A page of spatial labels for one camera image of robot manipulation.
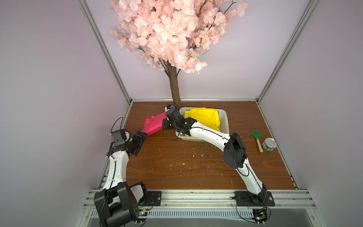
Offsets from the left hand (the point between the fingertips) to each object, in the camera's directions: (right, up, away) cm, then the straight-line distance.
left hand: (145, 137), depth 84 cm
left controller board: (+4, -36, -13) cm, 39 cm away
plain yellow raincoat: (+40, +12, +13) cm, 44 cm away
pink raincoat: (+4, +7, +6) cm, 10 cm away
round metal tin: (+78, -5, +3) cm, 78 cm away
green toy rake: (+75, -1, +14) cm, 77 cm away
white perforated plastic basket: (+51, +6, +9) cm, 52 cm away
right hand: (+10, +11, +2) cm, 15 cm away
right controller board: (+63, -38, -14) cm, 75 cm away
